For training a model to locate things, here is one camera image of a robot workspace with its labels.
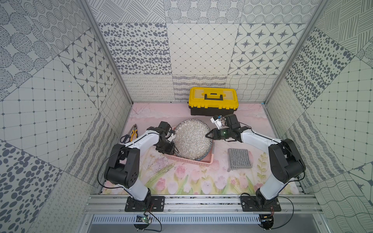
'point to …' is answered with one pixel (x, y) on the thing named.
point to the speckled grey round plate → (190, 140)
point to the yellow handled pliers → (135, 130)
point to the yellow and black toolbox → (212, 101)
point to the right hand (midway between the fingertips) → (207, 136)
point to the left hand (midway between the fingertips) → (169, 149)
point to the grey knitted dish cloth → (238, 158)
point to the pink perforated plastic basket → (203, 163)
